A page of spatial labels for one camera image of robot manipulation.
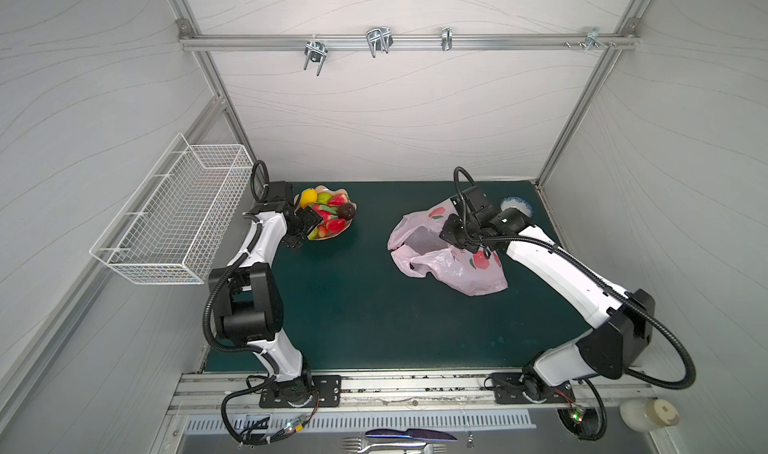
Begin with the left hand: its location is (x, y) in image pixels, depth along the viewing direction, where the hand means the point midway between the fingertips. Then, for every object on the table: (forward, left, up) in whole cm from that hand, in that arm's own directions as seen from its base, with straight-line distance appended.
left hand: (317, 223), depth 92 cm
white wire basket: (-12, +26, +18) cm, 34 cm away
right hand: (-6, -39, +9) cm, 41 cm away
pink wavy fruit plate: (+20, -2, -7) cm, 21 cm away
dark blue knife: (-51, -30, -13) cm, 61 cm away
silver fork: (-54, -34, -13) cm, 64 cm away
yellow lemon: (+15, +7, -5) cm, 17 cm away
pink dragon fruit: (+9, 0, -5) cm, 10 cm away
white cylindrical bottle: (-47, -81, -6) cm, 94 cm away
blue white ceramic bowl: (+19, -69, -10) cm, 73 cm away
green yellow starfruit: (-2, +1, -3) cm, 4 cm away
